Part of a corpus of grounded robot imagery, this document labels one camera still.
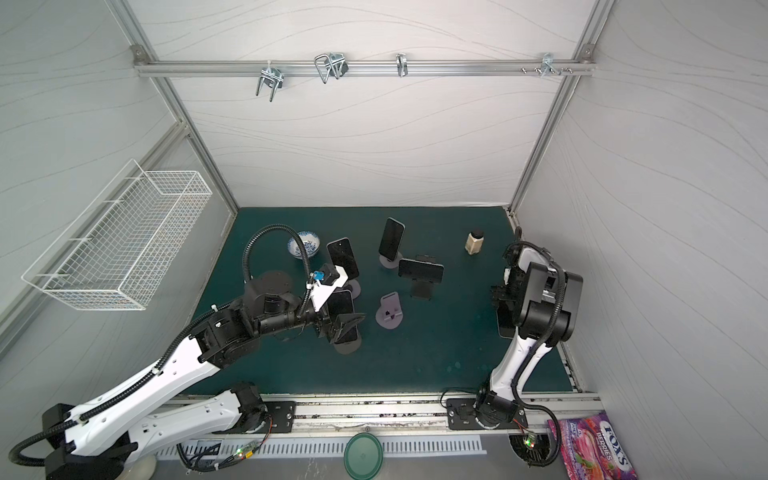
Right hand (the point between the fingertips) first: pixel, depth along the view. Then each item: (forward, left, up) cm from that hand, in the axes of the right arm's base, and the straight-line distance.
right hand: (522, 303), depth 92 cm
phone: (+3, +55, +18) cm, 58 cm away
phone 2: (+27, +43, -4) cm, 51 cm away
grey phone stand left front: (-16, +53, -1) cm, 55 cm away
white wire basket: (-7, +104, +31) cm, 109 cm away
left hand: (-14, +47, +28) cm, 56 cm away
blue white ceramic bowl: (+21, +72, +2) cm, 75 cm away
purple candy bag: (-37, -8, 0) cm, 37 cm away
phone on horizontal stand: (+6, +31, +7) cm, 32 cm away
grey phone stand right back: (+14, +42, -1) cm, 45 cm away
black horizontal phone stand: (+4, +31, -1) cm, 31 cm away
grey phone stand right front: (-7, +41, +4) cm, 42 cm away
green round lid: (-41, +44, +9) cm, 61 cm away
